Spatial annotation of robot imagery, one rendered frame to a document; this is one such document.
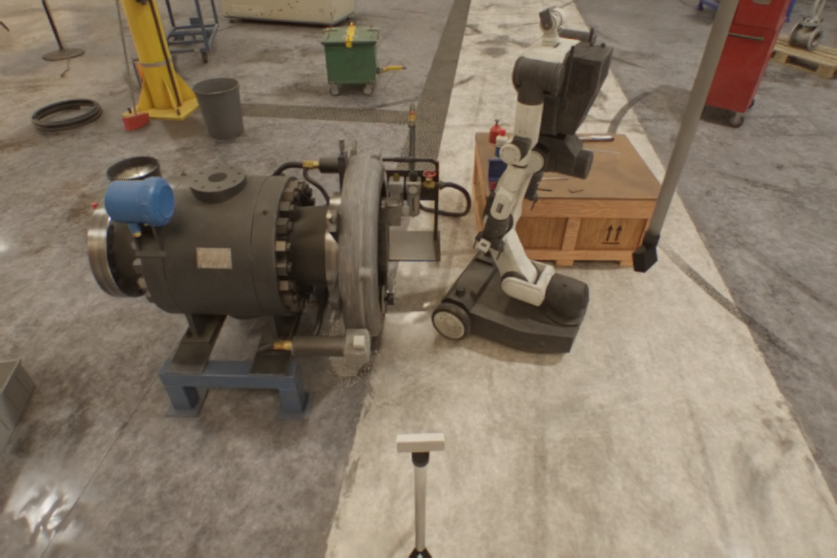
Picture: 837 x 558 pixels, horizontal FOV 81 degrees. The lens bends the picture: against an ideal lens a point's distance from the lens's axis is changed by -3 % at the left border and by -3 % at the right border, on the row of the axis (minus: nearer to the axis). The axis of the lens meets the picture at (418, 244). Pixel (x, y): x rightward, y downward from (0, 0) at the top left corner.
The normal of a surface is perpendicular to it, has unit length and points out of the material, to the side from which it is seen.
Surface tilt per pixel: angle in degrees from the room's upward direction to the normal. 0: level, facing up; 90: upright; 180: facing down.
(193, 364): 0
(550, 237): 90
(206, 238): 48
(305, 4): 90
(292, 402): 90
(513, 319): 0
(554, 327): 0
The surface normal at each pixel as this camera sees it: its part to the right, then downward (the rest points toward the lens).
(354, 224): 0.00, -0.20
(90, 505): 0.00, -0.80
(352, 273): 0.00, 0.23
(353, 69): 0.05, 0.60
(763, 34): -0.61, 0.48
